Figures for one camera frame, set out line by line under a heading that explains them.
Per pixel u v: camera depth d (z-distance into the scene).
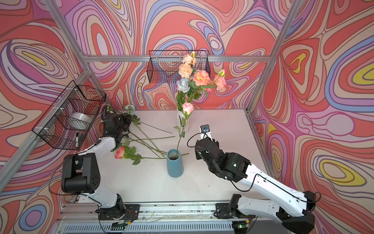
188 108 0.63
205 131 0.53
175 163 0.68
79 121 0.70
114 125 0.70
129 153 0.93
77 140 0.72
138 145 0.99
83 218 0.72
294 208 0.39
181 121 0.66
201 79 0.65
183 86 0.72
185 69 0.70
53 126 0.67
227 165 0.45
